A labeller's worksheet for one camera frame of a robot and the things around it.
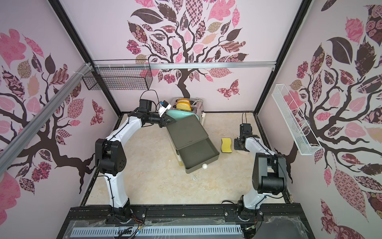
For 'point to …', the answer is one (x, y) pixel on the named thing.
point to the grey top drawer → (197, 155)
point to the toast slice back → (183, 100)
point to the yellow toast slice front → (184, 106)
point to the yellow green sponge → (226, 147)
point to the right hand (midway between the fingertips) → (241, 146)
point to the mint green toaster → (197, 104)
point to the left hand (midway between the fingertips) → (172, 122)
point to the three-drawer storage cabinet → (186, 131)
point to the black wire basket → (119, 74)
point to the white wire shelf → (295, 121)
